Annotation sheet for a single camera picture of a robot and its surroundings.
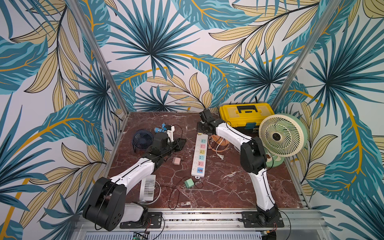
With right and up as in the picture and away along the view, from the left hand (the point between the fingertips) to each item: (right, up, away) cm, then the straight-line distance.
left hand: (185, 141), depth 83 cm
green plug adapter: (+2, -23, 0) cm, 24 cm away
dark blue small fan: (-27, +1, +9) cm, 28 cm away
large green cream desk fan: (+50, +4, -7) cm, 50 cm away
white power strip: (+9, -10, +10) cm, 16 cm away
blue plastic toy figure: (-11, +7, -8) cm, 15 cm away
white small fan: (-17, -23, -9) cm, 30 cm away
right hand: (+9, +9, +17) cm, 21 cm away
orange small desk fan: (+18, -1, +20) cm, 27 cm away
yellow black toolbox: (+38, +15, +13) cm, 43 cm away
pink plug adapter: (-6, -13, +9) cm, 17 cm away
